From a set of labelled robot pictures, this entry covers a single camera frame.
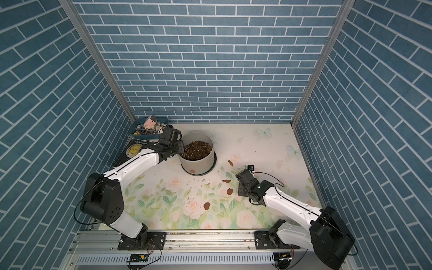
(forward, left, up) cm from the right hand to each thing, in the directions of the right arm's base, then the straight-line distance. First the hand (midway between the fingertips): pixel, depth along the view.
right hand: (243, 188), depth 86 cm
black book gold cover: (+22, +70, -1) cm, 73 cm away
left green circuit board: (-33, +45, -7) cm, 56 cm away
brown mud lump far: (+17, +8, -4) cm, 19 cm away
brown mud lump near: (-9, +18, -5) cm, 21 cm away
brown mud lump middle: (+6, +9, -5) cm, 12 cm away
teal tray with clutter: (+36, +65, +2) cm, 74 cm away
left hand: (+17, +33, +11) cm, 39 cm away
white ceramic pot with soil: (+13, +26, +6) cm, 29 cm away
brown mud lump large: (-1, +7, -4) cm, 8 cm away
